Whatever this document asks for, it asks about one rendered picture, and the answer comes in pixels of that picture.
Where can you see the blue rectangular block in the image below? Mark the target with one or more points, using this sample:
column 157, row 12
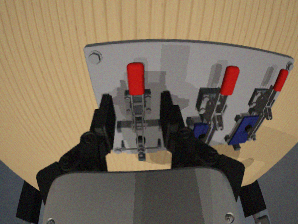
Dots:
column 239, row 134
column 199, row 127

